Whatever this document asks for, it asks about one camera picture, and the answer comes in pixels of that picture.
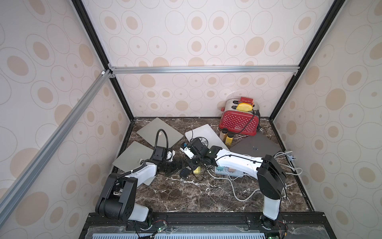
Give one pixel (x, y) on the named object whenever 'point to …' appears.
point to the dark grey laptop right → (259, 145)
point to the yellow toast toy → (244, 106)
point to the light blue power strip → (229, 172)
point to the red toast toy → (245, 100)
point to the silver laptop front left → (131, 158)
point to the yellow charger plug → (197, 171)
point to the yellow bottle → (229, 139)
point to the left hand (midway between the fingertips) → (186, 168)
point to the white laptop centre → (207, 132)
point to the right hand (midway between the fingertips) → (186, 164)
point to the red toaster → (245, 122)
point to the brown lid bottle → (223, 134)
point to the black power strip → (184, 173)
